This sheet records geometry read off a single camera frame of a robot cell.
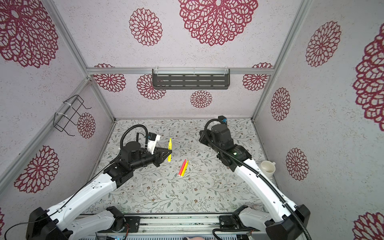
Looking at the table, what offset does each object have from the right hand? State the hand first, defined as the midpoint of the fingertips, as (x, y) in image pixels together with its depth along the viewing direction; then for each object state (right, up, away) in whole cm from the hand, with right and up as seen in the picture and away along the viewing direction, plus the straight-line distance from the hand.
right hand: (199, 130), depth 71 cm
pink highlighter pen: (-10, -23, +22) cm, 34 cm away
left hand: (-14, -11, +2) cm, 18 cm away
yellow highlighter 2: (-8, -24, +21) cm, 33 cm away
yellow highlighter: (-14, -9, 0) cm, 17 cm away
